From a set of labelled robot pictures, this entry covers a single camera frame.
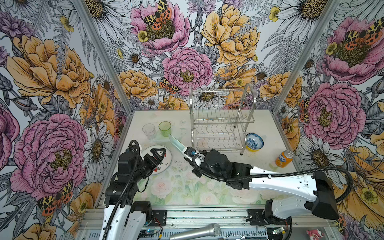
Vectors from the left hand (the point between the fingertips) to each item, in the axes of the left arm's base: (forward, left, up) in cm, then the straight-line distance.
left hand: (162, 160), depth 72 cm
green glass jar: (+35, +6, -18) cm, 40 cm away
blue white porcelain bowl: (+21, -54, -17) cm, 61 cm away
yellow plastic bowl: (+14, -52, -16) cm, 56 cm away
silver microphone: (-26, -23, -16) cm, 38 cm away
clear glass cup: (+32, +16, -17) cm, 40 cm away
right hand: (-2, -12, +3) cm, 13 cm away
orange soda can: (+6, -66, -11) cm, 67 cm away
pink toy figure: (-29, -68, -16) cm, 75 cm away
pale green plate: (+1, -8, +13) cm, 15 cm away
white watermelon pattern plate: (+9, +2, -19) cm, 21 cm away
